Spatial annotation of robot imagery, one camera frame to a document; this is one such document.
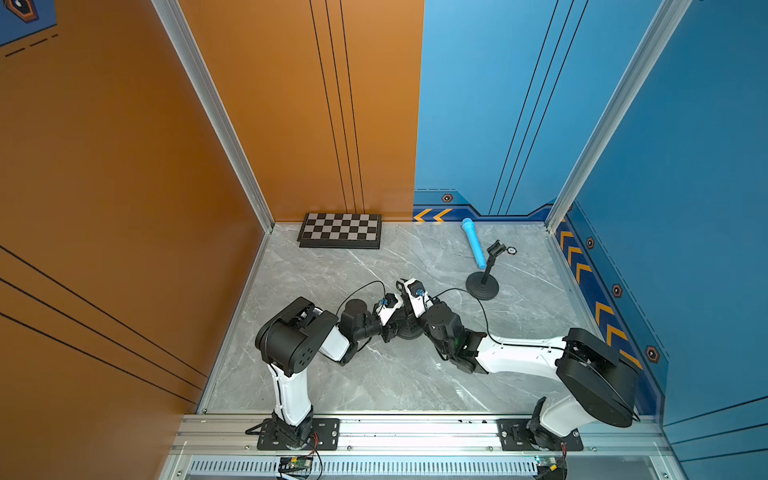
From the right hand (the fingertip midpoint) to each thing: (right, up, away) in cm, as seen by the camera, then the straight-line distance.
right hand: (405, 295), depth 83 cm
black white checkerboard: (-24, +20, +30) cm, 43 cm away
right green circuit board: (+35, -39, -10) cm, 53 cm away
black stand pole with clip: (+26, +13, +4) cm, 29 cm away
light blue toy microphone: (+25, +23, +33) cm, 48 cm away
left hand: (+1, -6, +7) cm, 9 cm away
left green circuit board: (-28, -39, -11) cm, 49 cm away
